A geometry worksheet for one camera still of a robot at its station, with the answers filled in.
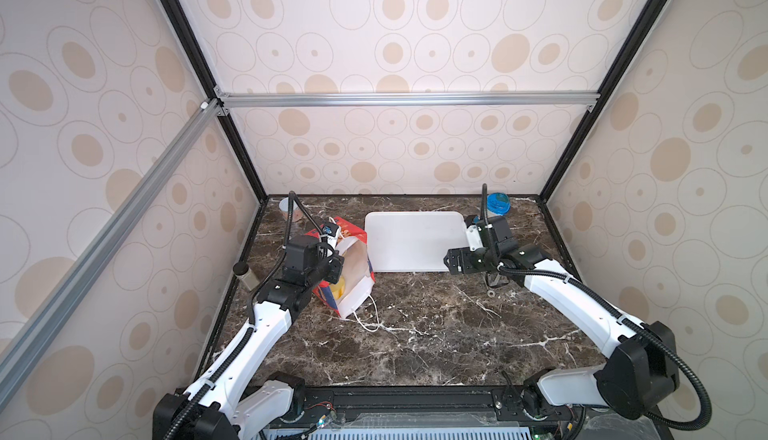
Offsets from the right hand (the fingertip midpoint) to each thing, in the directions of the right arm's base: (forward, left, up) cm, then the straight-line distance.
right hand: (460, 256), depth 84 cm
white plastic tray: (+17, +12, -15) cm, 25 cm away
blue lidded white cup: (+27, -19, -7) cm, 33 cm away
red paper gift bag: (+2, +30, -11) cm, 32 cm away
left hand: (0, +32, +6) cm, 33 cm away
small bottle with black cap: (-1, +63, -5) cm, 64 cm away
